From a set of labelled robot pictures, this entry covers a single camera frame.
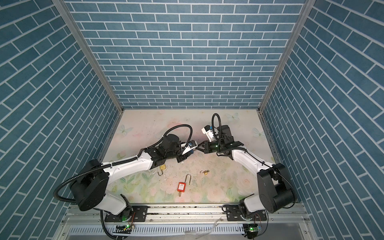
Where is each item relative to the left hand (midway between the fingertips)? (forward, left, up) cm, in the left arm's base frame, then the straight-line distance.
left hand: (191, 148), depth 84 cm
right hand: (-1, -2, +2) cm, 3 cm away
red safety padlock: (-18, +6, -11) cm, 21 cm away
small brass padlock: (-9, -8, -13) cm, 18 cm away
